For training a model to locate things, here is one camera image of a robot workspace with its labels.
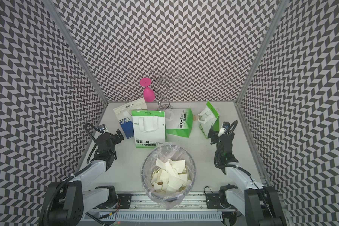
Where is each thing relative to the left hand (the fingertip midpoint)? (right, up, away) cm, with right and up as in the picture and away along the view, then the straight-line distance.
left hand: (111, 132), depth 87 cm
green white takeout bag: (+25, +3, -5) cm, 25 cm away
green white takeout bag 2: (+42, +6, +6) cm, 43 cm away
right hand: (+67, +2, -3) cm, 67 cm away
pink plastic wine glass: (+22, +25, +7) cm, 34 cm away
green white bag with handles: (+60, +9, -3) cm, 61 cm away
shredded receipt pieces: (+38, -18, -21) cm, 47 cm away
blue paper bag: (+10, +12, -5) cm, 16 cm away
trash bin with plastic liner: (+36, -6, -21) cm, 42 cm away
